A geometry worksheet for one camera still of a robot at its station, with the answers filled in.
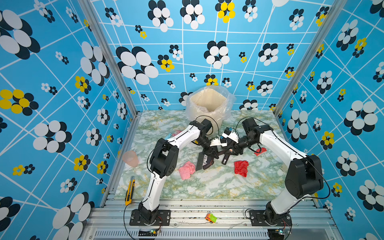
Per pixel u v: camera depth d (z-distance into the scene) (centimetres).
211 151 78
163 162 55
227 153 80
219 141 77
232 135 75
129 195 80
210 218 72
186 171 87
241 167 89
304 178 45
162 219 73
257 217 73
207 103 105
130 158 92
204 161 85
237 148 72
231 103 87
